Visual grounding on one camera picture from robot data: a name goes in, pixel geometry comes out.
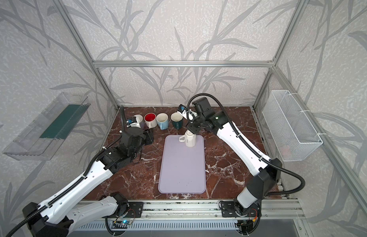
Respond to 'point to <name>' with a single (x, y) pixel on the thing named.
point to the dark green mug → (177, 118)
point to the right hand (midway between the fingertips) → (190, 116)
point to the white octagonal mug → (189, 138)
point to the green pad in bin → (65, 121)
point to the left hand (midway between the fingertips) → (153, 126)
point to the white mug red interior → (150, 119)
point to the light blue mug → (162, 119)
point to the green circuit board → (122, 222)
